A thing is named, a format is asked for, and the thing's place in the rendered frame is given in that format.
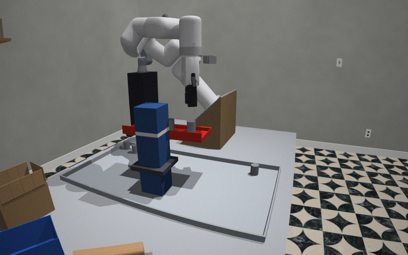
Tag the blue open bin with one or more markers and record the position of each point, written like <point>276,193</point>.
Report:
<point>37,237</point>

